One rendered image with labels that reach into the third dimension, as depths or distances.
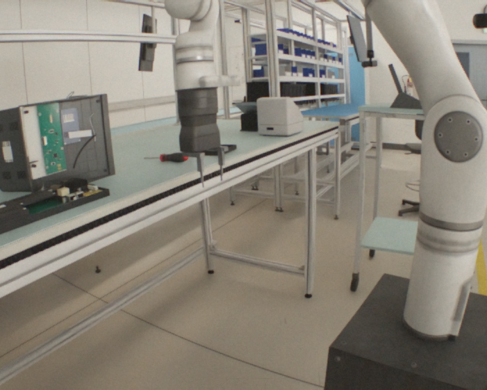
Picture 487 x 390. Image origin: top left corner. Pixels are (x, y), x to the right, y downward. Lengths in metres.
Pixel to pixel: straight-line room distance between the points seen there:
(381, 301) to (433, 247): 0.18
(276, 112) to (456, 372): 1.09
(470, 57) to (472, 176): 6.64
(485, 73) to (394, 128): 2.08
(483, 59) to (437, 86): 6.58
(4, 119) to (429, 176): 0.88
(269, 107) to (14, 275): 1.05
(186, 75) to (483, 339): 0.64
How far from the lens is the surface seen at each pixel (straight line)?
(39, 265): 0.65
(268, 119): 1.36
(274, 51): 3.32
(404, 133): 7.03
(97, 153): 0.92
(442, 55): 0.50
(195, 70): 0.64
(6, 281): 0.63
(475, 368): 0.52
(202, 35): 0.66
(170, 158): 0.99
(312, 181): 1.86
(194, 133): 0.65
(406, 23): 0.47
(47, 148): 0.84
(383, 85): 7.03
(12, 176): 0.96
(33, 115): 0.84
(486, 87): 7.06
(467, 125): 0.43
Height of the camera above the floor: 1.19
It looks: 17 degrees down
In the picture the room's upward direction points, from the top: 3 degrees counter-clockwise
